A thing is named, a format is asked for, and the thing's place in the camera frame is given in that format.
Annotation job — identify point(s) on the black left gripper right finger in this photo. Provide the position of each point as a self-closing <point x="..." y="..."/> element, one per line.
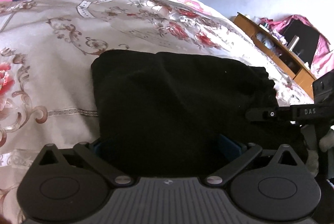
<point x="231" y="149"/>

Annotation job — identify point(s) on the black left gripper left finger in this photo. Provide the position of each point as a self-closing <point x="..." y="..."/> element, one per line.
<point x="94" y="148"/>

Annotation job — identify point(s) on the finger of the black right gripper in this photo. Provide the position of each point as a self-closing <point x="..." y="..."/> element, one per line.
<point x="269" y="114"/>

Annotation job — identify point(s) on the black pants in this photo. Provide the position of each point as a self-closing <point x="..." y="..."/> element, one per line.
<point x="164" y="114"/>

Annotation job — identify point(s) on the pink cloth over television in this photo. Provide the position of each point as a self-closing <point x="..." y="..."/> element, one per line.
<point x="323" y="58"/>

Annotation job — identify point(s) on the wooden tv cabinet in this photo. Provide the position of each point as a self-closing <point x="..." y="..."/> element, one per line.
<point x="291" y="64"/>

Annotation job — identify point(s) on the black television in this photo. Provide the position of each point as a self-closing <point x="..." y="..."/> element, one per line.
<point x="308" y="39"/>

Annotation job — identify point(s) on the floral beige bedspread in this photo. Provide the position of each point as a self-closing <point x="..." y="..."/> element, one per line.
<point x="48" y="46"/>

